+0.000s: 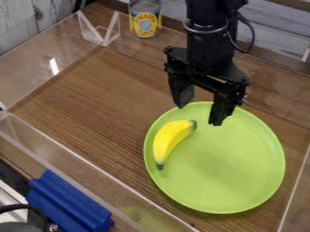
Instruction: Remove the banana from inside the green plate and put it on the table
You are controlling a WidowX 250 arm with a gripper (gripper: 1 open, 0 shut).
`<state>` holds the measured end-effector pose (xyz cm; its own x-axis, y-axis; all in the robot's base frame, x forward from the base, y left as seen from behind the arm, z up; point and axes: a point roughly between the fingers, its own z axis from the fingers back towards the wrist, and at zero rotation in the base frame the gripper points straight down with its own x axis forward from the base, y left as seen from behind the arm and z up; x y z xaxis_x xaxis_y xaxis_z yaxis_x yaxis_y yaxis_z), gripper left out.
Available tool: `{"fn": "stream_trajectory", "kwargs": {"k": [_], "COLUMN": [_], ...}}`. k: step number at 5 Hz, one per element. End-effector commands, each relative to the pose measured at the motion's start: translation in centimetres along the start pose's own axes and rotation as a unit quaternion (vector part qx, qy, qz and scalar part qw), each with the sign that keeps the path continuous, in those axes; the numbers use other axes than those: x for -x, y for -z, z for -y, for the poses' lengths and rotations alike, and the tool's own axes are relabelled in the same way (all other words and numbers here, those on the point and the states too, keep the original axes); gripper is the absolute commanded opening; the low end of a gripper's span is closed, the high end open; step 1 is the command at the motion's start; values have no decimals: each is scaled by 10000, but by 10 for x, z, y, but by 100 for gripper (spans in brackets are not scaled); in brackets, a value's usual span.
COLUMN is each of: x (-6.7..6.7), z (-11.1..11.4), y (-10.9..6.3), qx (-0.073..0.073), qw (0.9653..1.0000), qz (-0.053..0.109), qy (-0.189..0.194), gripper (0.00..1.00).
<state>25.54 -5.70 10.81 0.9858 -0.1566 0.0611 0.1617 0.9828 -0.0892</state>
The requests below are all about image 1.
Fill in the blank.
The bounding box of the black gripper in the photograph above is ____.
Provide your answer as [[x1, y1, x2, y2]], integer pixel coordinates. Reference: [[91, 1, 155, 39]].
[[163, 46, 253, 126]]

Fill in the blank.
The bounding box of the yellow toy banana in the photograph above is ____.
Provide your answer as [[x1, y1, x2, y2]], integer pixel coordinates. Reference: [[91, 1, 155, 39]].
[[152, 120, 198, 170]]

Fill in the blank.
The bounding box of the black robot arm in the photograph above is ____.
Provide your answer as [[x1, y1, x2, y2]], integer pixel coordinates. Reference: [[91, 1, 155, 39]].
[[164, 0, 251, 126]]

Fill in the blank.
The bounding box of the green plastic plate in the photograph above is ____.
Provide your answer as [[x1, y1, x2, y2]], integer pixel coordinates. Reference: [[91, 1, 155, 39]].
[[143, 101, 286, 214]]

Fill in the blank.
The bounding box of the yellow blue tin can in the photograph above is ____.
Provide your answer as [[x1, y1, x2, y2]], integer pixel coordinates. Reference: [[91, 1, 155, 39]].
[[128, 0, 162, 39]]

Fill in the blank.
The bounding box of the blue plastic block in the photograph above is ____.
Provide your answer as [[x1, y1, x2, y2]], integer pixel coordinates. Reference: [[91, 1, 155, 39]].
[[27, 169, 114, 232]]

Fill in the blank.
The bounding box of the clear acrylic triangle bracket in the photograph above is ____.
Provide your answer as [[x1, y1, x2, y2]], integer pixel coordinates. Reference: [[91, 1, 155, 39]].
[[78, 11, 120, 47]]

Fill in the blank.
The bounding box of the clear acrylic enclosure wall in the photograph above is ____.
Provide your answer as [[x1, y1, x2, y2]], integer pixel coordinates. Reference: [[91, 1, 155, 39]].
[[0, 102, 199, 232]]

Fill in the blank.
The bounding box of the black cable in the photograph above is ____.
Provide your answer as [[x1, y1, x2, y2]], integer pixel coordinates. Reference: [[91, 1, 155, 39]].
[[0, 203, 46, 232]]

